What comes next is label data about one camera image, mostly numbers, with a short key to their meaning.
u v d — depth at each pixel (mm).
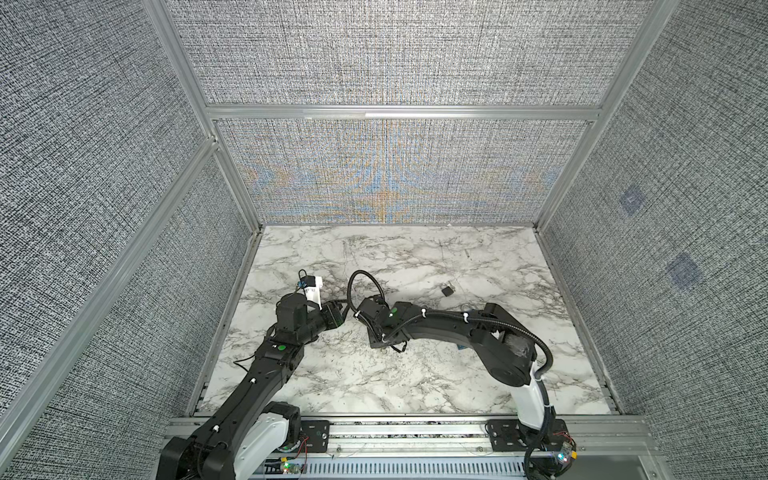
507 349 510
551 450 718
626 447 732
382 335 650
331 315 706
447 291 1003
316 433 732
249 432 486
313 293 733
